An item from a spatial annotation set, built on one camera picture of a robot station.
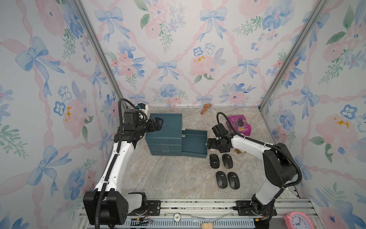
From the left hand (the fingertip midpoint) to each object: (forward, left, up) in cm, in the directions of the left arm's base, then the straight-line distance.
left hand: (156, 120), depth 79 cm
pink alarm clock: (-43, -71, -24) cm, 86 cm away
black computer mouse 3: (-12, -42, -25) cm, 51 cm away
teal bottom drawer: (+3, -22, -30) cm, 38 cm away
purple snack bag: (+13, -55, -20) cm, 60 cm away
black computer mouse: (-24, -37, -24) cm, 50 cm away
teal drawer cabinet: (-10, -6, -6) cm, 13 cm away
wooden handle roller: (+36, -33, -24) cm, 55 cm away
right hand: (-3, -35, -22) cm, 42 cm away
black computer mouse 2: (-24, -44, -24) cm, 56 cm away
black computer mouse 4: (-13, -34, -23) cm, 43 cm away
